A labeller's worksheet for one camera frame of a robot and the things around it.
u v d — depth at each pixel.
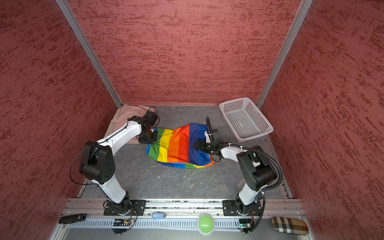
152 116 0.73
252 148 0.52
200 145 0.84
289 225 0.67
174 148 0.95
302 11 0.72
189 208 0.76
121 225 0.73
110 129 1.03
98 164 0.47
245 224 0.71
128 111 1.04
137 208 0.73
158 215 0.72
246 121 1.10
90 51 0.88
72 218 0.68
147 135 0.75
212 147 0.73
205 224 0.69
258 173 0.46
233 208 0.74
